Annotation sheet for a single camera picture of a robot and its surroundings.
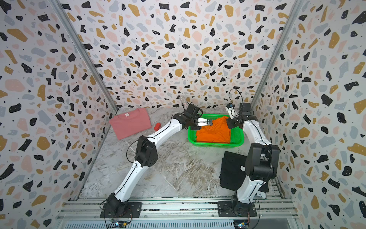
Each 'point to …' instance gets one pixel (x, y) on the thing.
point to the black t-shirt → (233, 171)
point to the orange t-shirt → (218, 132)
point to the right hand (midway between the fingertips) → (230, 119)
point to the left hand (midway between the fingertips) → (203, 120)
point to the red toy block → (157, 126)
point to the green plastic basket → (237, 136)
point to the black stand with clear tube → (184, 102)
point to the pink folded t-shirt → (130, 122)
